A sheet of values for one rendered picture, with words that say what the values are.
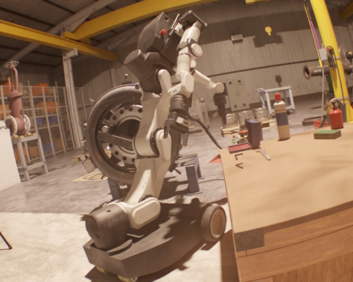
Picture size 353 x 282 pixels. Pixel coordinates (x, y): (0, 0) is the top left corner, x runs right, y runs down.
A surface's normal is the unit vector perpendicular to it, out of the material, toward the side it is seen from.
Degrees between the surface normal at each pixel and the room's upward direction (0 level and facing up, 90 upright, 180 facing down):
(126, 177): 90
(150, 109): 60
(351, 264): 90
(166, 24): 81
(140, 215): 90
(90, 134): 90
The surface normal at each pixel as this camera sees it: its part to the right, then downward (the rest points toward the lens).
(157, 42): 0.50, 0.15
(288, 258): -0.10, 0.11
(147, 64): 0.65, 0.22
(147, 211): 0.80, -0.11
